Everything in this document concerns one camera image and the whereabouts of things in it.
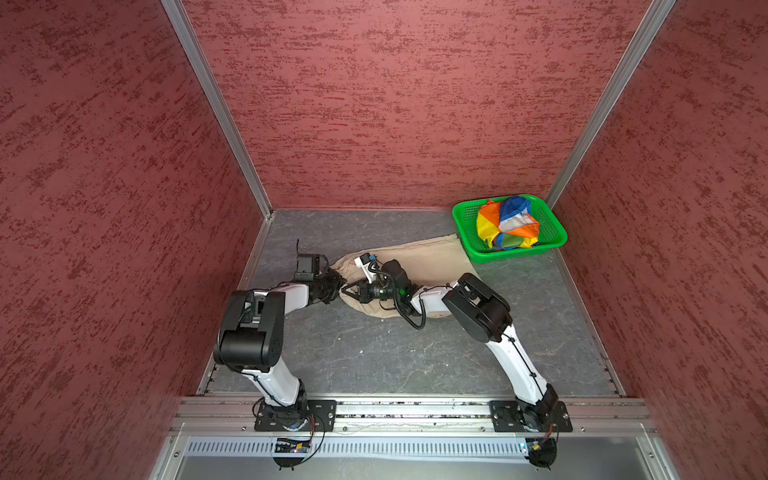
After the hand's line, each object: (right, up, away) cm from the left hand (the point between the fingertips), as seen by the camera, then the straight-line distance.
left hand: (349, 283), depth 97 cm
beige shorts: (+31, +6, +10) cm, 33 cm away
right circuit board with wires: (+51, -37, -26) cm, 68 cm away
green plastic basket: (+73, +17, +10) cm, 76 cm away
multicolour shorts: (+54, +20, +3) cm, 58 cm away
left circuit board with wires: (-11, -37, -24) cm, 45 cm away
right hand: (-1, -3, -5) cm, 6 cm away
